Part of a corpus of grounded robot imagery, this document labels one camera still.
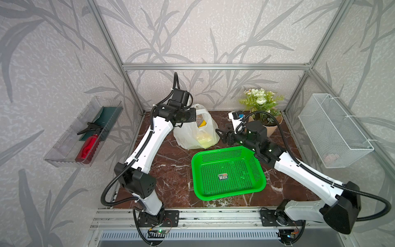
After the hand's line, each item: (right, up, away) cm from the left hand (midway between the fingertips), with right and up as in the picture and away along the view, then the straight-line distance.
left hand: (193, 115), depth 78 cm
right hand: (+13, -6, -7) cm, 16 cm away
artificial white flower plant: (+37, +9, +7) cm, 38 cm away
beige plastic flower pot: (+47, -5, +18) cm, 51 cm away
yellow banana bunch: (+6, -14, +15) cm, 21 cm away
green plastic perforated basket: (+15, -33, +11) cm, 38 cm away
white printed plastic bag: (-5, -12, +9) cm, 16 cm away
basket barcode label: (+16, -35, +9) cm, 39 cm away
